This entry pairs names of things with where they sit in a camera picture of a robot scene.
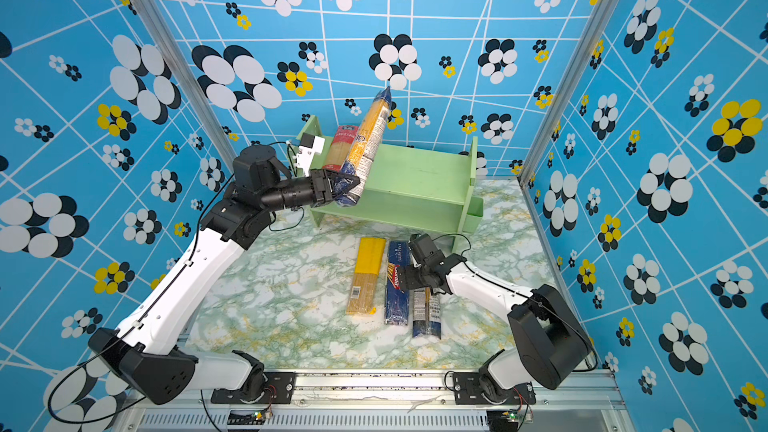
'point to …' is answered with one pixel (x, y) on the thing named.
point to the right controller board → (502, 420)
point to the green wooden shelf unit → (421, 189)
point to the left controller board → (258, 418)
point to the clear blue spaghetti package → (427, 318)
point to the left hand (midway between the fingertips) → (360, 178)
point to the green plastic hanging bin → (474, 215)
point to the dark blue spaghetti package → (397, 301)
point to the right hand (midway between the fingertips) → (416, 274)
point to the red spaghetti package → (343, 140)
